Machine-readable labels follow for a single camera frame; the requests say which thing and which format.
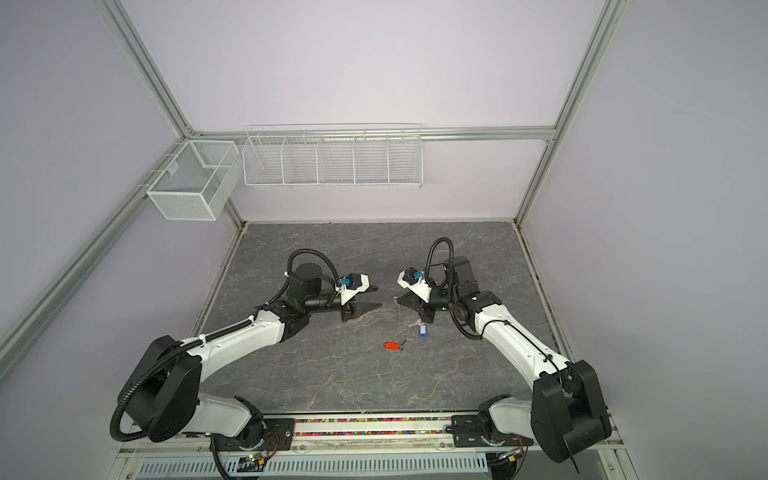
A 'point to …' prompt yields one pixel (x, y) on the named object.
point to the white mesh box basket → (197, 181)
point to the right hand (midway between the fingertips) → (403, 300)
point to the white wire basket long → (333, 156)
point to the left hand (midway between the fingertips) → (377, 297)
